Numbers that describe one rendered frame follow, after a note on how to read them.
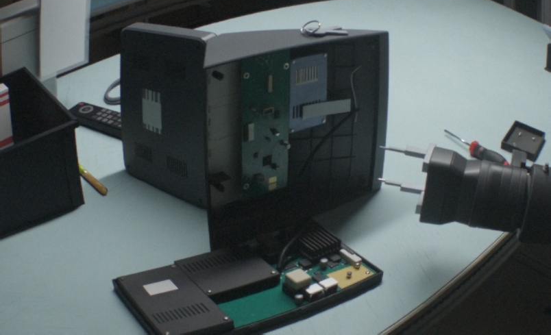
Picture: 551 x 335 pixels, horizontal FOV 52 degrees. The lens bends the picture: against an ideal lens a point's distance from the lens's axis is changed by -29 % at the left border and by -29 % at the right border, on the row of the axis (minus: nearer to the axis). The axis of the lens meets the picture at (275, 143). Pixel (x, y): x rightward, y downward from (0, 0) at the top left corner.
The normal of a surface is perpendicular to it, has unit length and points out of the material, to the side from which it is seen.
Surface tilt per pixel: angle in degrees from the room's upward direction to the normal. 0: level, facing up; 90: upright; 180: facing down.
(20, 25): 90
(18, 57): 90
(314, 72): 90
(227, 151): 90
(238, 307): 0
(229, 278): 0
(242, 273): 0
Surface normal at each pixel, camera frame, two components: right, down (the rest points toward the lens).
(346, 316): 0.01, -0.89
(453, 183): -0.32, 0.42
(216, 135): 0.59, 0.37
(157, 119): -0.57, 0.36
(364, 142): 0.21, 0.44
